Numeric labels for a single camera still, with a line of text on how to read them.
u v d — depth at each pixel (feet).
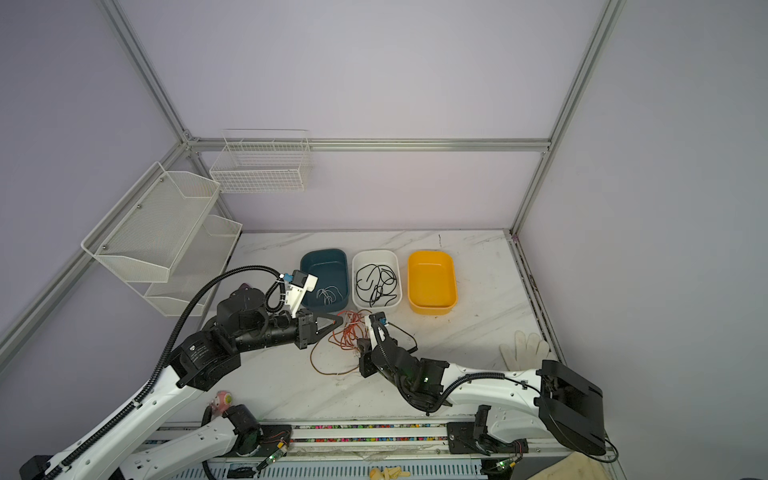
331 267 3.52
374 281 3.42
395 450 2.40
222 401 2.51
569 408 1.37
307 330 1.76
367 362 2.17
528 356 2.89
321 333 1.91
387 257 3.55
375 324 2.16
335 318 2.04
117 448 1.29
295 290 1.88
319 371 2.81
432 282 3.44
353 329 2.41
